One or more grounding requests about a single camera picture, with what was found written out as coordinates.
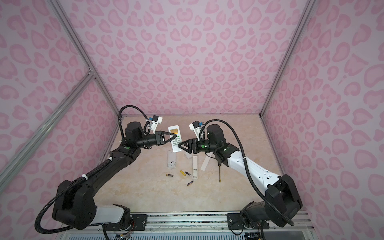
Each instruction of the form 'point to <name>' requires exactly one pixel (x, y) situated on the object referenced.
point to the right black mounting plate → (235, 221)
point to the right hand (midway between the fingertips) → (182, 145)
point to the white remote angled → (171, 159)
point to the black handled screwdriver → (219, 165)
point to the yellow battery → (184, 174)
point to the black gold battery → (169, 175)
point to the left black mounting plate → (139, 222)
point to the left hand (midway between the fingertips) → (176, 134)
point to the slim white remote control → (194, 167)
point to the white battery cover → (205, 163)
